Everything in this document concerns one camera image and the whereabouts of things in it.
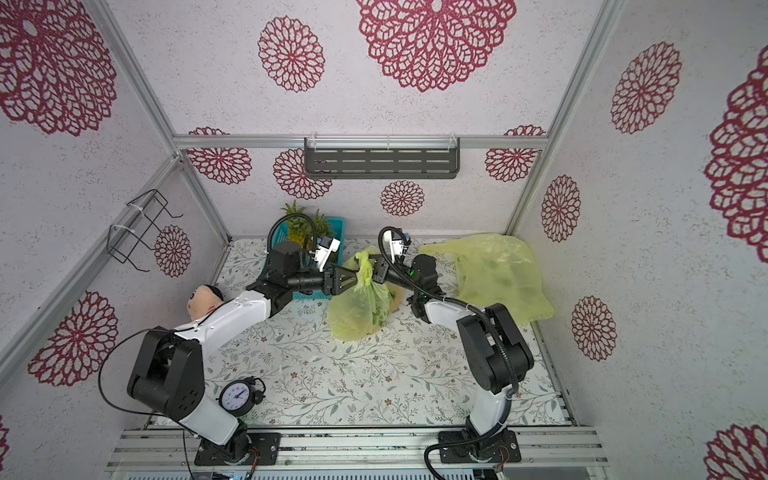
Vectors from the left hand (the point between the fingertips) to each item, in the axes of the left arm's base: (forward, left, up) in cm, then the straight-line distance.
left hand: (357, 277), depth 80 cm
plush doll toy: (+1, +49, -14) cm, 51 cm away
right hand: (+3, +1, +5) cm, 5 cm away
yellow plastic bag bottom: (+21, -49, -24) cm, 59 cm away
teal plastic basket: (+30, +31, -14) cm, 45 cm away
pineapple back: (+28, +22, -9) cm, 36 cm away
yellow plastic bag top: (-8, 0, -6) cm, 10 cm away
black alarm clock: (-25, +32, -19) cm, 45 cm away
